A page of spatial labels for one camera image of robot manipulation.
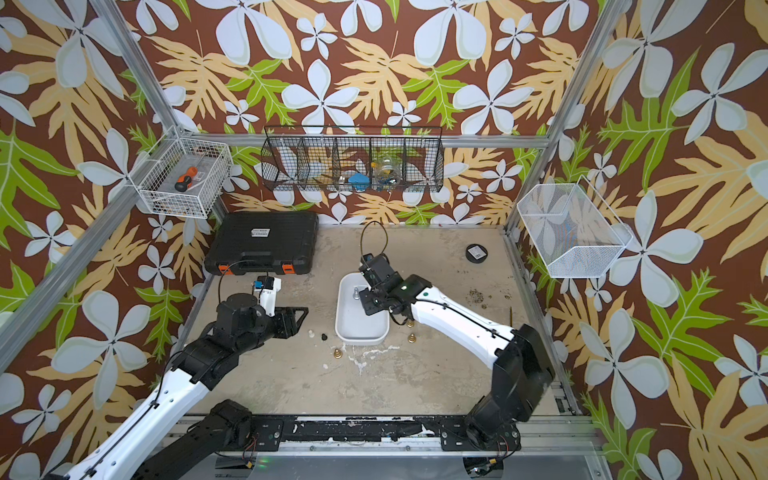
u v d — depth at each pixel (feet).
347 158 3.21
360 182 3.08
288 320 2.15
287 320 2.14
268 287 2.16
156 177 2.64
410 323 1.85
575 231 2.69
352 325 2.98
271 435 2.42
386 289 1.99
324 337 2.97
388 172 3.21
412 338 2.93
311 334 2.96
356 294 3.23
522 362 1.43
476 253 3.64
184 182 2.62
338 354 2.83
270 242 3.49
